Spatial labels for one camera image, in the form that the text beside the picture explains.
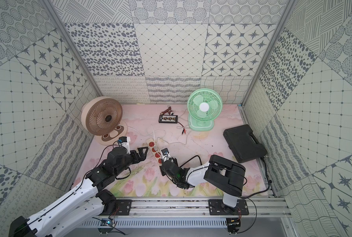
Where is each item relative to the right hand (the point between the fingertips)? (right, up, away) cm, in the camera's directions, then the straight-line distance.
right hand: (163, 161), depth 88 cm
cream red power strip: (-6, +6, +4) cm, 9 cm away
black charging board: (+1, +26, +23) cm, 34 cm away
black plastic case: (+50, +10, +3) cm, 51 cm away
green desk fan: (+25, +34, 0) cm, 43 cm away
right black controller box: (+36, -26, -16) cm, 47 cm away
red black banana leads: (+13, +18, +18) cm, 29 cm away
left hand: (-11, +11, -10) cm, 19 cm away
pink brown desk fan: (-33, +27, -7) cm, 43 cm away
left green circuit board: (-26, -26, -18) cm, 41 cm away
